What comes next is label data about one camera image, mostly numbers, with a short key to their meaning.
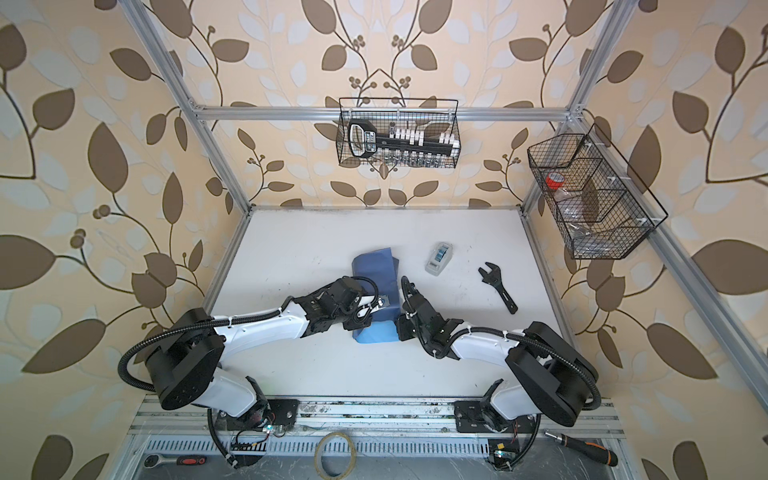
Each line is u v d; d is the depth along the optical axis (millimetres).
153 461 679
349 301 688
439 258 1019
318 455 669
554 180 806
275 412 741
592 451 680
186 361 437
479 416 729
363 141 845
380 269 942
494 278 990
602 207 735
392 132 813
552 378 429
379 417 756
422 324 676
